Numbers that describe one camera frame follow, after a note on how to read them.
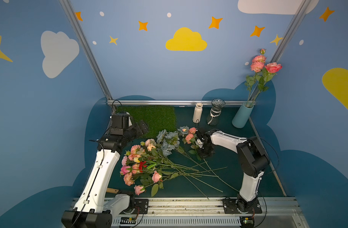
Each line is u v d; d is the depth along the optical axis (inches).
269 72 31.4
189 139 37.9
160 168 34.5
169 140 34.8
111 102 45.2
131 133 24.0
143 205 29.4
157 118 44.8
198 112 40.6
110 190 30.5
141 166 32.7
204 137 28.3
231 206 29.4
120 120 20.6
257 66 32.6
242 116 38.7
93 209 14.6
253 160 19.9
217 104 39.9
